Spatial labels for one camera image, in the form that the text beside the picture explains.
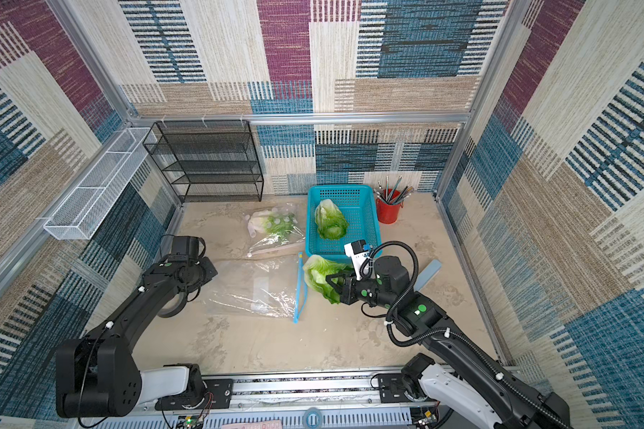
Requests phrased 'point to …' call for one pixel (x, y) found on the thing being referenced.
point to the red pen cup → (388, 213)
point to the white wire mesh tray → (83, 211)
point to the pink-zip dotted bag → (266, 243)
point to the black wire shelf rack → (207, 161)
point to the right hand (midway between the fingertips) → (331, 283)
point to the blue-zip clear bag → (262, 287)
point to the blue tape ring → (312, 417)
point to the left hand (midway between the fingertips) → (211, 271)
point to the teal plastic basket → (357, 202)
